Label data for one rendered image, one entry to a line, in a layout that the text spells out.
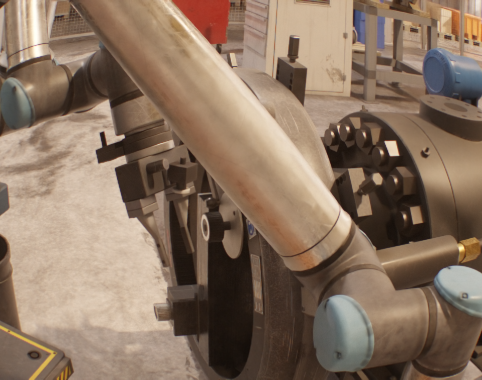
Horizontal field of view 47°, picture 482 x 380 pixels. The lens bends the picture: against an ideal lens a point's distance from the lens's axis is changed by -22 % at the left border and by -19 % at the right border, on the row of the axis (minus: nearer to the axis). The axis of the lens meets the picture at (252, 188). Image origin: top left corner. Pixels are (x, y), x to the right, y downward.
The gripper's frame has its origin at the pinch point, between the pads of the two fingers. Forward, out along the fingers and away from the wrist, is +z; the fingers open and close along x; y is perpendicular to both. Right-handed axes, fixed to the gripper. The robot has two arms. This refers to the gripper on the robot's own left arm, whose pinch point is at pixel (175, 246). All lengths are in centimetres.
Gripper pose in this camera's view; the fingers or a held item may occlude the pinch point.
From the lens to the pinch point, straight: 95.1
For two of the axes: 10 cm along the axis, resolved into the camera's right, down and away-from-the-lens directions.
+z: 2.6, 9.6, 1.0
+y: 8.7, -1.9, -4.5
